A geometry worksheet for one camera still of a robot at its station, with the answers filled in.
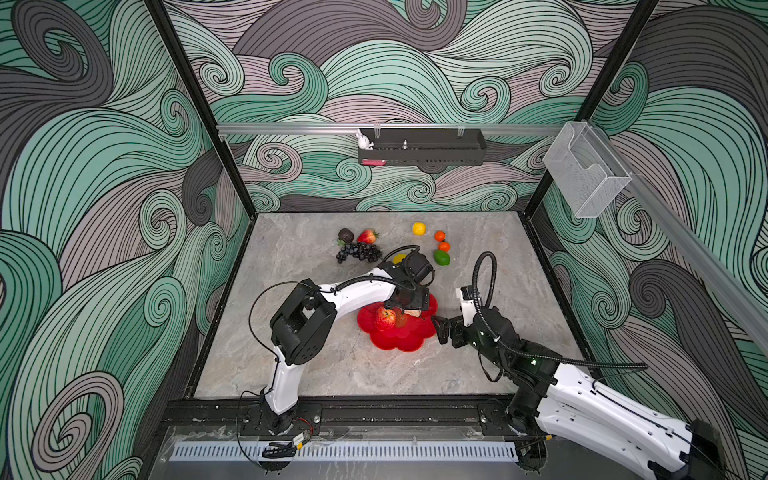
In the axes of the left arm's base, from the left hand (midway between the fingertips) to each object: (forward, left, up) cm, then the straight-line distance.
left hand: (415, 301), depth 89 cm
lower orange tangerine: (+24, -13, -3) cm, 28 cm away
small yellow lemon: (+33, -4, -3) cm, 33 cm away
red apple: (-6, +9, 0) cm, 11 cm away
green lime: (+19, -11, -3) cm, 22 cm away
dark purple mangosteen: (+27, +24, -2) cm, 36 cm away
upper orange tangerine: (+29, -12, -4) cm, 32 cm away
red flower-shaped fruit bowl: (-9, +2, -6) cm, 11 cm away
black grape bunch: (+21, +18, -2) cm, 28 cm away
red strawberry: (+27, +15, -2) cm, 31 cm away
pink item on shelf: (+33, +14, +27) cm, 45 cm away
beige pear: (-4, +4, -2) cm, 6 cm away
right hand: (-8, -7, +9) cm, 14 cm away
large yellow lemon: (+2, +6, +20) cm, 21 cm away
